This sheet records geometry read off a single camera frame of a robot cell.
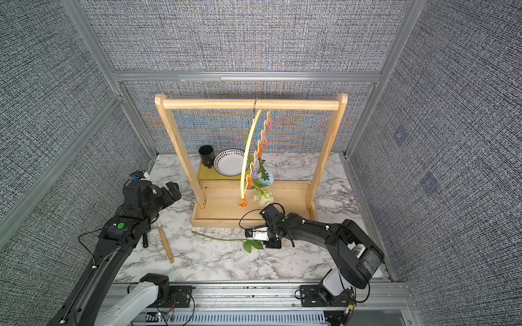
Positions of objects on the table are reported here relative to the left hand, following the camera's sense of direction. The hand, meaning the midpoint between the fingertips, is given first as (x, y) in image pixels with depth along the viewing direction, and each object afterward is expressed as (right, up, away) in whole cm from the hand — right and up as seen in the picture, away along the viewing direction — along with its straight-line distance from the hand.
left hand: (171, 187), depth 74 cm
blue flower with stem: (+35, +2, +16) cm, 39 cm away
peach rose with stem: (+27, -25, +11) cm, 38 cm away
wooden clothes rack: (+11, -10, +24) cm, 28 cm away
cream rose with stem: (+33, -5, +10) cm, 35 cm away
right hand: (+35, -20, +15) cm, 43 cm away
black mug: (+4, +14, +36) cm, 39 cm away
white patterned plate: (+15, +11, +42) cm, 46 cm away
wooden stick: (-8, -25, +12) cm, 29 cm away
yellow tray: (+7, +4, +33) cm, 34 cm away
